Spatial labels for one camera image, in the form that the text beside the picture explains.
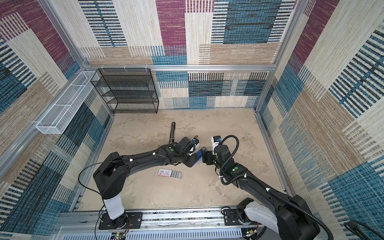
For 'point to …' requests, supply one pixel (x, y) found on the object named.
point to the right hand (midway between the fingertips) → (208, 152)
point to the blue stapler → (199, 154)
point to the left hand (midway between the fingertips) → (193, 156)
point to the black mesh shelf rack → (127, 90)
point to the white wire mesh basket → (57, 119)
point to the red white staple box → (164, 172)
